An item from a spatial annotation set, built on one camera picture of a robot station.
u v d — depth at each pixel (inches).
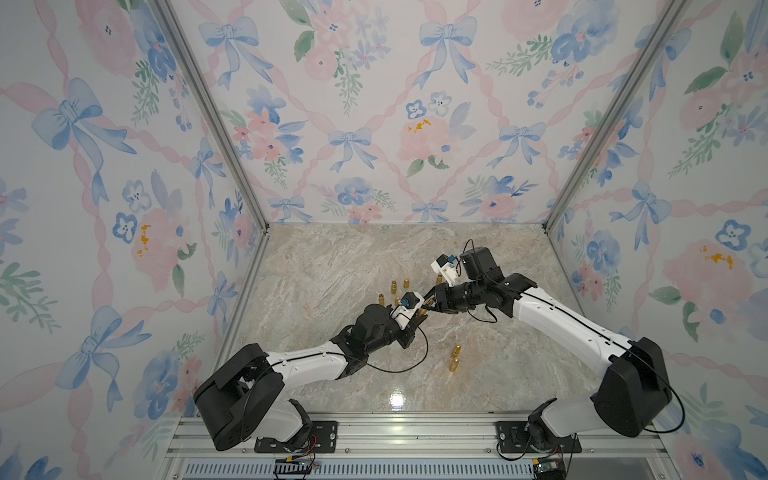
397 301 26.6
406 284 39.9
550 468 28.8
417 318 30.8
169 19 27.2
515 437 28.8
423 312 30.6
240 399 16.9
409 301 26.6
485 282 24.7
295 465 28.7
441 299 27.2
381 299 37.4
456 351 34.7
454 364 32.2
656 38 28.4
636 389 16.5
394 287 39.3
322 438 29.1
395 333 27.9
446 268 29.5
